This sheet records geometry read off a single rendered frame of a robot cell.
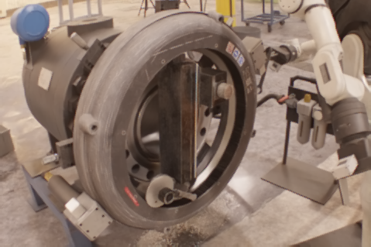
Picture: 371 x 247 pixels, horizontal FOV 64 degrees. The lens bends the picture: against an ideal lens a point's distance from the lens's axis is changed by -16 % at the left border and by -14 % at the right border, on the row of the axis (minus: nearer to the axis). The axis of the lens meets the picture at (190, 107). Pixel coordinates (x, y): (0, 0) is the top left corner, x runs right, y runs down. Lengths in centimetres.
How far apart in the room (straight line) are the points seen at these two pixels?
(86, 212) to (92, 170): 14
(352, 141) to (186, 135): 53
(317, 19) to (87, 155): 68
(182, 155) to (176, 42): 34
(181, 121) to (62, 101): 45
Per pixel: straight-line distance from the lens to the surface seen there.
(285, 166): 203
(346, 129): 72
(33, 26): 149
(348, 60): 97
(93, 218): 101
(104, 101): 86
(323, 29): 82
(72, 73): 121
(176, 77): 98
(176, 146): 106
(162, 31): 93
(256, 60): 133
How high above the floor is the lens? 110
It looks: 23 degrees down
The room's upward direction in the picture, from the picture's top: 2 degrees counter-clockwise
